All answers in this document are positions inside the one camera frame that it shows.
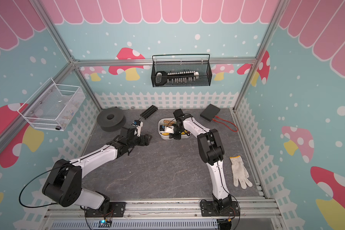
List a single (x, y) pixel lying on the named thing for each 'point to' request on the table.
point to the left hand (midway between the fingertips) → (146, 138)
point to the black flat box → (210, 112)
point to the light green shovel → (168, 122)
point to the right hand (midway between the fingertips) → (172, 134)
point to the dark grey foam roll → (111, 119)
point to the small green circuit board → (104, 224)
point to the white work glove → (239, 172)
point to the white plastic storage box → (167, 137)
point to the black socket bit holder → (162, 77)
